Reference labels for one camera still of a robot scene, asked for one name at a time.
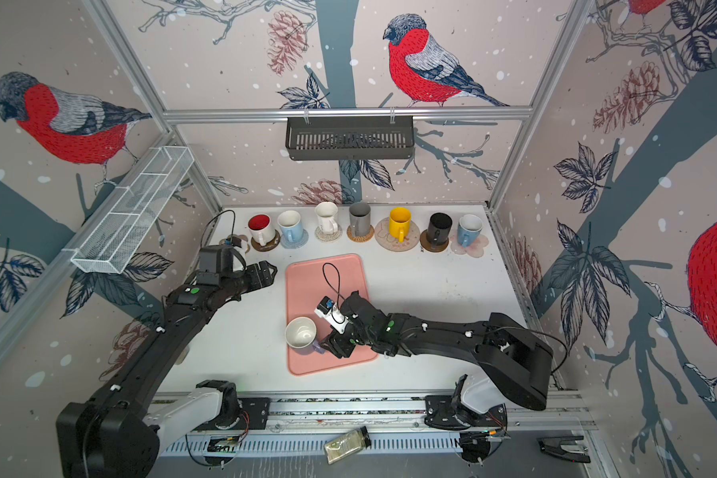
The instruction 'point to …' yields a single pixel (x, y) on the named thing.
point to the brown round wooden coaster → (427, 245)
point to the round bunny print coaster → (391, 244)
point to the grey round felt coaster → (297, 244)
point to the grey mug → (359, 218)
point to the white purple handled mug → (301, 334)
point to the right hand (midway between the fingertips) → (323, 342)
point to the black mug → (438, 228)
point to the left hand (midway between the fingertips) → (263, 271)
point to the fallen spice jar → (347, 445)
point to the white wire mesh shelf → (133, 210)
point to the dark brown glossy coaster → (269, 246)
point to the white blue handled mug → (469, 229)
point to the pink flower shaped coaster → (475, 250)
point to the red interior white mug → (259, 225)
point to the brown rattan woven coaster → (360, 239)
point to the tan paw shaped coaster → (244, 238)
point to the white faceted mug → (327, 212)
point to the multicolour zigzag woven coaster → (328, 237)
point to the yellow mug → (399, 223)
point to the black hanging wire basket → (350, 139)
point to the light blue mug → (290, 223)
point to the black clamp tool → (554, 445)
